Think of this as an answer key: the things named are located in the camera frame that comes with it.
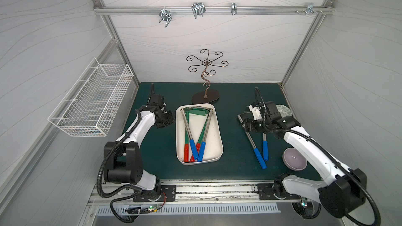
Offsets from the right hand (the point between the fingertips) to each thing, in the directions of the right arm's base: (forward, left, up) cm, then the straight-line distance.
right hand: (246, 124), depth 80 cm
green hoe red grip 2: (-15, +28, -11) cm, 34 cm away
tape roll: (+19, -29, -13) cm, 38 cm away
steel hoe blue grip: (-7, +29, -9) cm, 31 cm away
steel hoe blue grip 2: (-7, +23, -11) cm, 26 cm away
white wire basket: (-3, +73, +17) cm, 75 cm away
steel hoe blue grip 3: (-6, -12, -14) cm, 20 cm away
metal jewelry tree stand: (+30, +22, -13) cm, 40 cm away
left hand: (+3, +40, -4) cm, 41 cm away
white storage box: (-8, +17, -13) cm, 23 cm away
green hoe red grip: (+16, +34, -12) cm, 39 cm away
